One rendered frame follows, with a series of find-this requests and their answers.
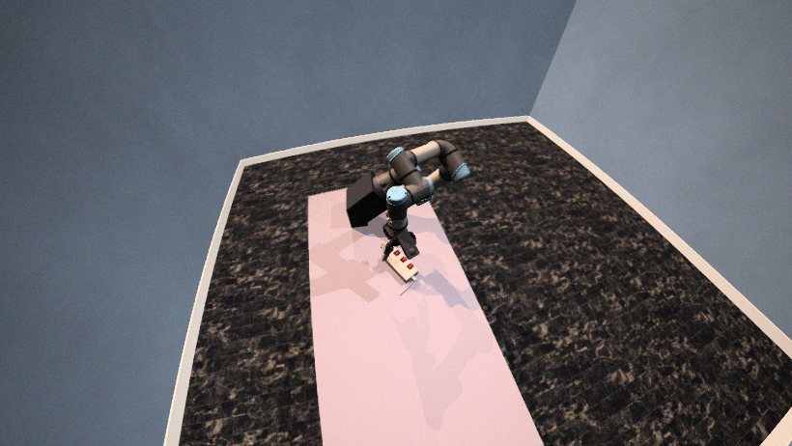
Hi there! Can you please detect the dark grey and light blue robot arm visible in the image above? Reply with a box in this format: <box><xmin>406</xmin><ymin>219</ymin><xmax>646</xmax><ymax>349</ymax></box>
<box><xmin>373</xmin><ymin>140</ymin><xmax>470</xmax><ymax>260</ymax></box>

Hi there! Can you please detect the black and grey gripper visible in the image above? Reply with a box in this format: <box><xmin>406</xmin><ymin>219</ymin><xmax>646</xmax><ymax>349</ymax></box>
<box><xmin>381</xmin><ymin>218</ymin><xmax>416</xmax><ymax>262</ymax></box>

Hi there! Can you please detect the white power strip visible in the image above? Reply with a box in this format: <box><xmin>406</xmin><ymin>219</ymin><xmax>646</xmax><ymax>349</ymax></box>
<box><xmin>385</xmin><ymin>246</ymin><xmax>418</xmax><ymax>292</ymax></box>

